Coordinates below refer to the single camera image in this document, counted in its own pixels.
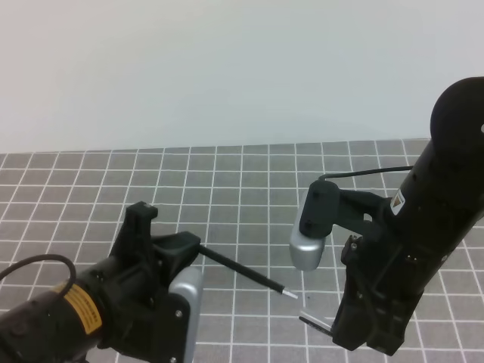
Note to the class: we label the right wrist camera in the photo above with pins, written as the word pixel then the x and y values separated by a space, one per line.
pixel 315 218

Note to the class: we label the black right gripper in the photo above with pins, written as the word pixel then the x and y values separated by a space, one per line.
pixel 377 304

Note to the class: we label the black pen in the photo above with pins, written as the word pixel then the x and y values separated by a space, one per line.
pixel 246 272

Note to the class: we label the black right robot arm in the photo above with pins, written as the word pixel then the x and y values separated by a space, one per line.
pixel 441 198

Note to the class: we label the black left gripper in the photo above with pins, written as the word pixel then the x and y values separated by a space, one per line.
pixel 127 294

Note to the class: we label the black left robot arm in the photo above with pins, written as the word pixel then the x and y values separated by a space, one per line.
pixel 51 327

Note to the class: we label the grey grid tablecloth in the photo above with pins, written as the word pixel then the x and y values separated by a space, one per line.
pixel 241 201

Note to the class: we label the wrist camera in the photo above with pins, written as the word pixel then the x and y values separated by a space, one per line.
pixel 315 218
pixel 188 285

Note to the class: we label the clear pen cap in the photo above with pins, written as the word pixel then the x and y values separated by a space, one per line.
pixel 318 324

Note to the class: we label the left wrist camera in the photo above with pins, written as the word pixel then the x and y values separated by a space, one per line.
pixel 188 285

